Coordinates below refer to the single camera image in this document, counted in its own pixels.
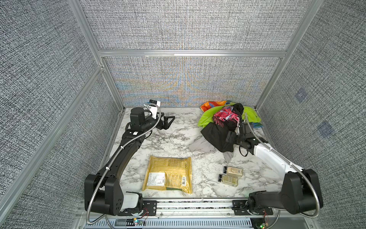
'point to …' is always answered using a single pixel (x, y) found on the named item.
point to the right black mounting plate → (241, 207)
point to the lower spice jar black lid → (220, 178)
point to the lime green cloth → (208, 115)
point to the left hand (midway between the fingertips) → (166, 114)
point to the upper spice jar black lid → (233, 171)
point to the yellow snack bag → (172, 173)
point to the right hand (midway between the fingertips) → (231, 136)
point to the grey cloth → (204, 144)
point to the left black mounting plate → (149, 208)
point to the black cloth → (217, 135)
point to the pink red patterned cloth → (224, 114)
